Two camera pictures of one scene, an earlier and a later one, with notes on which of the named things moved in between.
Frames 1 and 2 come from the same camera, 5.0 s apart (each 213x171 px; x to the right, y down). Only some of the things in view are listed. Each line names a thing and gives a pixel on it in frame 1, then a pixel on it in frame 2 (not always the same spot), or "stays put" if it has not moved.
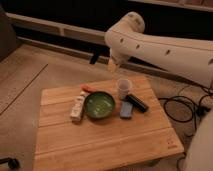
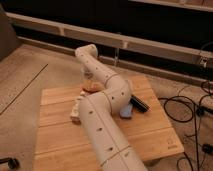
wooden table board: x=108 y=144 stays put
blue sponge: x=126 y=110 stays put
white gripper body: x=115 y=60 → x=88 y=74
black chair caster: x=13 y=163 stays put
